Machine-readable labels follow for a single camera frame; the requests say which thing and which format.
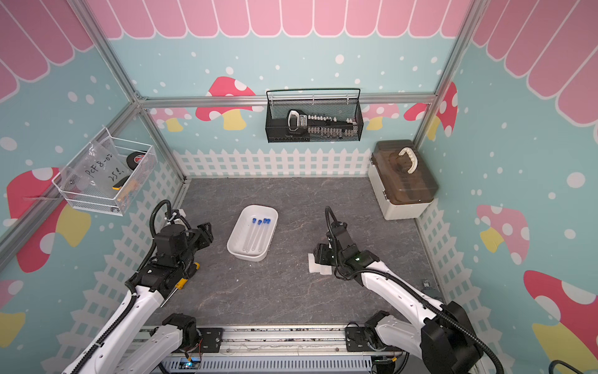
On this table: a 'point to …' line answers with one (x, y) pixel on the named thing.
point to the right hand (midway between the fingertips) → (319, 251)
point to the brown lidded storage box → (402, 180)
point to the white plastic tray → (253, 232)
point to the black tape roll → (134, 158)
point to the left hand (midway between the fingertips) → (204, 230)
